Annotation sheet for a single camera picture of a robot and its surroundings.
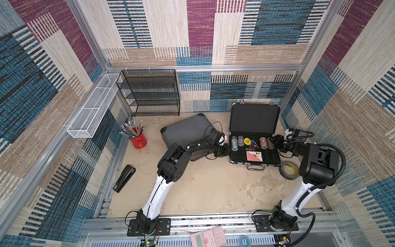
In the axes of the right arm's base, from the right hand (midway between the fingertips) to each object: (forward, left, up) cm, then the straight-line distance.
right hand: (273, 142), depth 100 cm
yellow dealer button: (+1, +16, 0) cm, 16 cm away
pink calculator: (-50, +42, -1) cm, 65 cm away
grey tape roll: (-22, 0, -1) cm, 22 cm away
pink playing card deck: (-10, +14, 0) cm, 17 cm away
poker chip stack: (-2, +25, +1) cm, 25 cm away
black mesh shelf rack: (+33, +82, +15) cm, 90 cm away
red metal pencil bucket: (-2, +85, +4) cm, 85 cm away
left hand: (-8, +26, 0) cm, 27 cm away
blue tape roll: (-52, +27, -3) cm, 59 cm away
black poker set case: (+8, +13, +7) cm, 17 cm away
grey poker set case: (+4, +55, +7) cm, 55 cm away
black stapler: (-21, +88, +1) cm, 90 cm away
